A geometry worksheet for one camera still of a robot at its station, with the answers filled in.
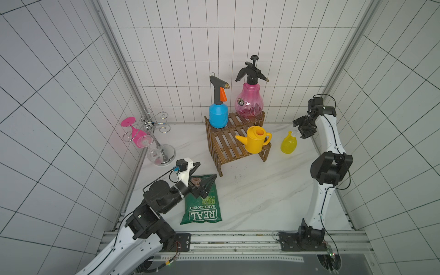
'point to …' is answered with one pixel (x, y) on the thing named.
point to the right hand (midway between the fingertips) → (289, 125)
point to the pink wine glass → (142, 138)
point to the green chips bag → (197, 209)
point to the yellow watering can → (256, 137)
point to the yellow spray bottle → (289, 144)
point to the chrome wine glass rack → (148, 122)
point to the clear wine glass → (154, 156)
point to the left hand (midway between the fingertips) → (205, 172)
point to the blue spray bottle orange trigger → (218, 117)
